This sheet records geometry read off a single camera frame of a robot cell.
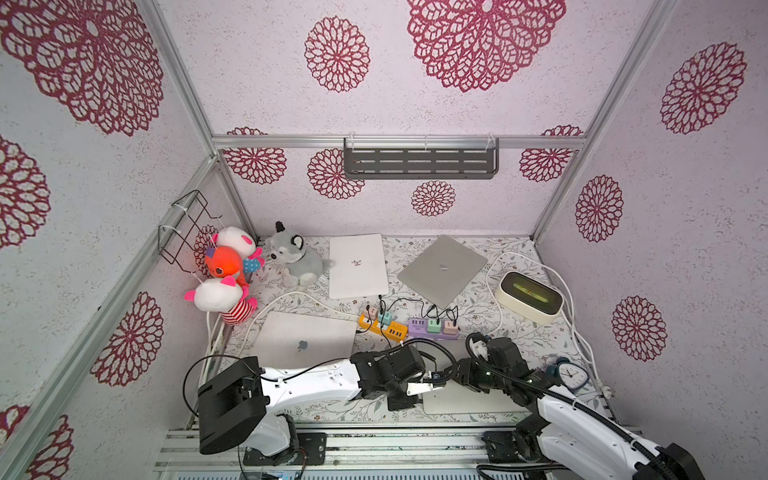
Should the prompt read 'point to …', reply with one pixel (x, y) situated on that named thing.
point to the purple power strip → (436, 329)
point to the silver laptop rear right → (442, 270)
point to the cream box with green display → (529, 298)
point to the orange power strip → (394, 330)
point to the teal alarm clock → (570, 374)
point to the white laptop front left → (299, 338)
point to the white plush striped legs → (226, 296)
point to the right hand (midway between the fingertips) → (445, 372)
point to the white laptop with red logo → (360, 268)
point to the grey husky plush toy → (302, 266)
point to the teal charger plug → (387, 317)
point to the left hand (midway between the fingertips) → (411, 391)
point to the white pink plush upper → (235, 237)
